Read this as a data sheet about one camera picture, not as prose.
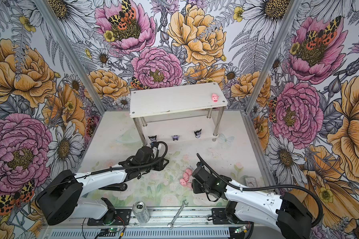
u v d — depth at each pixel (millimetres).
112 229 713
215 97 776
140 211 642
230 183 540
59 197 425
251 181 832
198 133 940
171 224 725
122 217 739
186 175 870
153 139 917
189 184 826
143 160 677
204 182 628
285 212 411
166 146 713
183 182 832
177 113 755
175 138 941
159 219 750
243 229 715
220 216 741
